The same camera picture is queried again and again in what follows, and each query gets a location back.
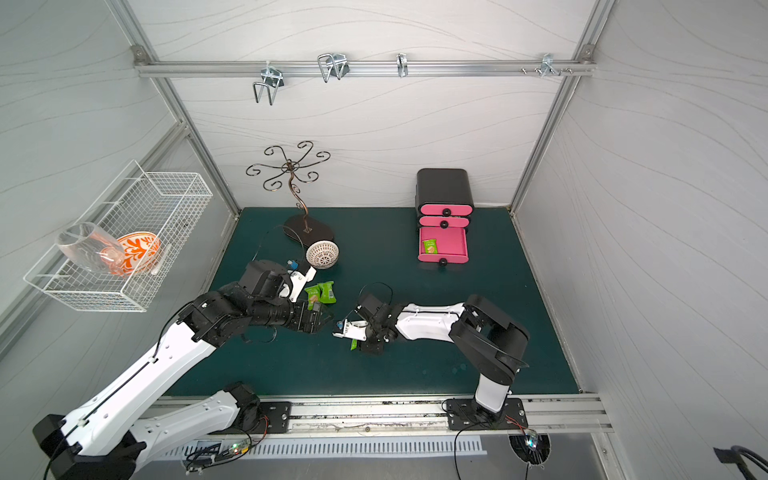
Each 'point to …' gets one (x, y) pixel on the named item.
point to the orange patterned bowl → (140, 249)
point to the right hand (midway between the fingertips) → (362, 333)
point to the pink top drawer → (446, 209)
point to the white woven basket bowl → (322, 254)
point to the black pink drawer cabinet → (442, 186)
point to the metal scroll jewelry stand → (305, 229)
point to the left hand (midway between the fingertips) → (320, 314)
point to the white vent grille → (310, 445)
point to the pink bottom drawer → (448, 243)
